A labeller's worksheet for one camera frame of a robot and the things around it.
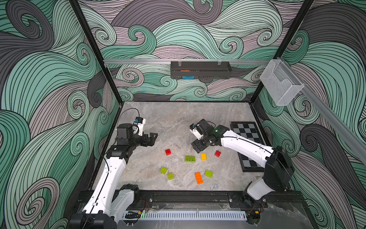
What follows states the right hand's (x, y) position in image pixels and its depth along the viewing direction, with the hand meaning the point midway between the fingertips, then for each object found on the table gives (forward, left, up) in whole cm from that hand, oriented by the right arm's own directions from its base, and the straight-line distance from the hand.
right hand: (200, 142), depth 84 cm
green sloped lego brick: (-15, -5, -11) cm, 19 cm away
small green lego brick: (-13, +22, -8) cm, 27 cm away
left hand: (+2, +29, +9) cm, 31 cm away
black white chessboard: (+13, -37, -8) cm, 40 cm away
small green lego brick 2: (-17, +18, -9) cm, 26 cm away
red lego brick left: (-2, +20, -9) cm, 23 cm away
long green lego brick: (-6, +6, -10) cm, 13 cm away
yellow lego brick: (-4, -3, -11) cm, 12 cm away
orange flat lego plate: (-17, +2, -10) cm, 20 cm away
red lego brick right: (-3, -12, -10) cm, 16 cm away
